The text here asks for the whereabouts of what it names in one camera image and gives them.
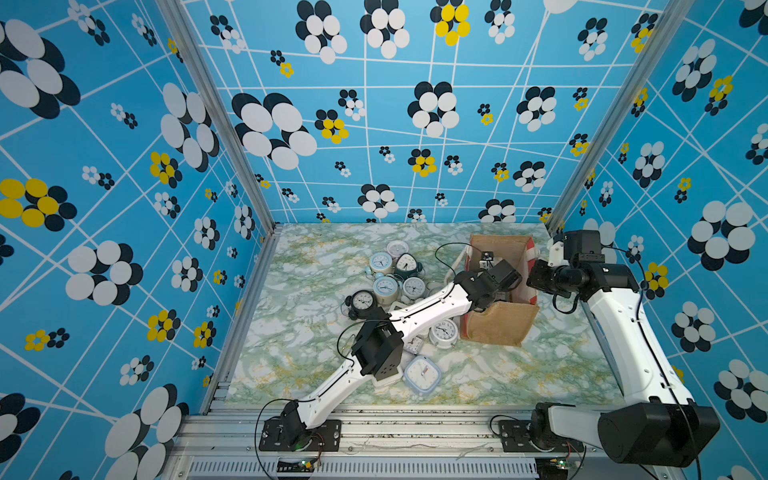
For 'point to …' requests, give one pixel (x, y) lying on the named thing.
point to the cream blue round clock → (386, 290)
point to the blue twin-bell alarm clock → (380, 265)
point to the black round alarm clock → (360, 302)
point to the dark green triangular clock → (407, 266)
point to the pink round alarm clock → (397, 248)
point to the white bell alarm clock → (414, 287)
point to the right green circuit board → (554, 467)
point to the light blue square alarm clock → (421, 375)
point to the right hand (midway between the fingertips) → (535, 275)
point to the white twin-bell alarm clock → (444, 333)
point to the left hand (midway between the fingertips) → (501, 291)
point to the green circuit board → (303, 466)
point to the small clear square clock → (414, 345)
